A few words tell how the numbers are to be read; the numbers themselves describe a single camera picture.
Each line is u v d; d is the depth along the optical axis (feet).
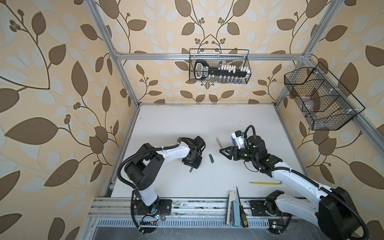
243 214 2.32
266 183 2.70
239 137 2.42
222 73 2.72
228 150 2.41
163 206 2.47
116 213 2.42
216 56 2.93
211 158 2.99
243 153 2.31
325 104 2.40
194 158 2.49
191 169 2.85
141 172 1.52
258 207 2.37
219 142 3.24
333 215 1.30
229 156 2.33
